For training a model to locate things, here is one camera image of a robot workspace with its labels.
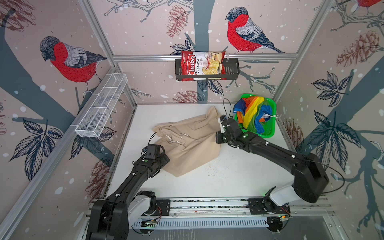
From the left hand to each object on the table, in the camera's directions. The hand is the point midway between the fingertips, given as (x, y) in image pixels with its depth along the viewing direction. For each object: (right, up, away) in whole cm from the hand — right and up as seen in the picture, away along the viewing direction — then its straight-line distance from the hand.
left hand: (162, 161), depth 86 cm
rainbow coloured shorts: (+57, +30, +11) cm, 65 cm away
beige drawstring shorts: (+16, +9, +7) cm, 20 cm away
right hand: (+31, +15, 0) cm, 34 cm away
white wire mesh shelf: (-31, +22, -16) cm, 41 cm away
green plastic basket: (+70, +21, +14) cm, 75 cm away
